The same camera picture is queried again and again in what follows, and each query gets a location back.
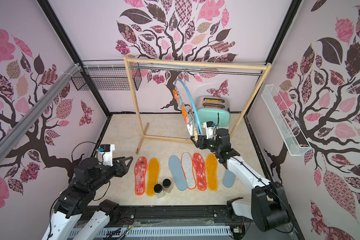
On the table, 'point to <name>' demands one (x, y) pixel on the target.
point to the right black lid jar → (167, 186)
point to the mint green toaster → (215, 108)
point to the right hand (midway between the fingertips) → (193, 139)
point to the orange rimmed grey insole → (187, 166)
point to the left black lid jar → (158, 191)
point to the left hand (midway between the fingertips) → (128, 162)
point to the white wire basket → (287, 126)
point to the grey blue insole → (178, 176)
